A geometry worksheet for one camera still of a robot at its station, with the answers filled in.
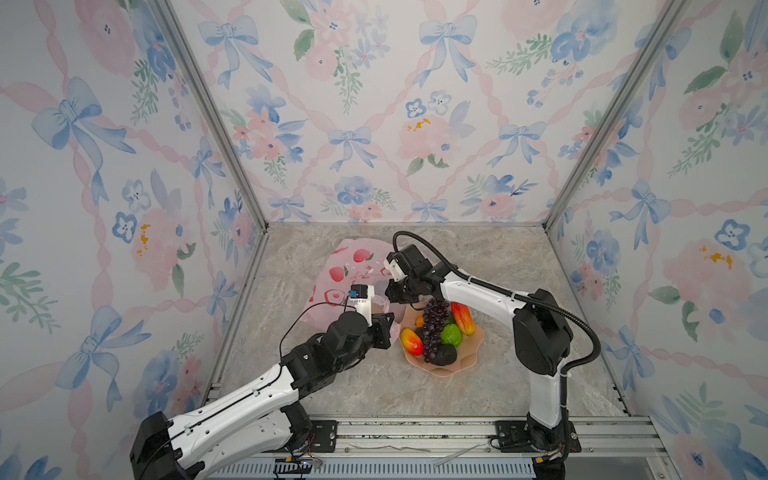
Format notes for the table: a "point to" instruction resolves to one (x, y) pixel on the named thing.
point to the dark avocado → (445, 355)
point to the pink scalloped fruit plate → (411, 314)
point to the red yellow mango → (412, 342)
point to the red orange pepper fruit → (464, 318)
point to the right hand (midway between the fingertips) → (381, 295)
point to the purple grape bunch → (435, 313)
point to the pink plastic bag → (352, 262)
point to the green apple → (451, 334)
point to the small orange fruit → (419, 322)
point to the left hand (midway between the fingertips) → (397, 314)
